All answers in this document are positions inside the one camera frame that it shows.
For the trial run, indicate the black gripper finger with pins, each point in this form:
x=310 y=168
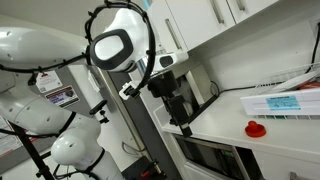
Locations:
x=180 y=103
x=181 y=123

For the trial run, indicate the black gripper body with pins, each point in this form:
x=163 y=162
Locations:
x=163 y=83

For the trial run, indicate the white drawer with wooden inside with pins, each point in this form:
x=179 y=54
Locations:
x=283 y=163

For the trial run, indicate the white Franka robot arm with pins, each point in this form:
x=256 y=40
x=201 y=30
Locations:
x=30 y=46

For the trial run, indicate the black coffee maker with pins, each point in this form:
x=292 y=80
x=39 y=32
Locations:
x=200 y=83

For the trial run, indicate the built-in microwave oven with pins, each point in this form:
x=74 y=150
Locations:
x=206 y=156

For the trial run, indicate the white refrigerator with black sides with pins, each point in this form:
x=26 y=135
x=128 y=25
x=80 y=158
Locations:
x=133 y=126

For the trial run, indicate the black cart with red clips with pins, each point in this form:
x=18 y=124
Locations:
x=133 y=171

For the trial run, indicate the white dish rack blue label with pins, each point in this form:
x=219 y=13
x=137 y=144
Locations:
x=253 y=105

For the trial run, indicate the red round knob object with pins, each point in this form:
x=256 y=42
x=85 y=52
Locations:
x=255 y=130

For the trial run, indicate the green item in rack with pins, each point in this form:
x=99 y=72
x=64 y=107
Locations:
x=275 y=117

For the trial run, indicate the red black warning sticker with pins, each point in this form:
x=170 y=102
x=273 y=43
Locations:
x=61 y=96

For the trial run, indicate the white paper tag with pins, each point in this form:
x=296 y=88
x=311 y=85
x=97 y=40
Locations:
x=48 y=81

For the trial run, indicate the white plate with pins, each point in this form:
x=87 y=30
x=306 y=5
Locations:
x=293 y=81

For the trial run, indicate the red item in rack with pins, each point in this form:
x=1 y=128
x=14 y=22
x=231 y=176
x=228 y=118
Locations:
x=310 y=85

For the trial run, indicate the black tripod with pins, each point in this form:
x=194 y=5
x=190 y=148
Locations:
x=31 y=151

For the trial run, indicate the paper sign with red print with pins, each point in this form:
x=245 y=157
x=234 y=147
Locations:
x=8 y=143

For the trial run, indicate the white wall cabinet door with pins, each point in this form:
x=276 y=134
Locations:
x=166 y=13
x=256 y=6
x=196 y=20

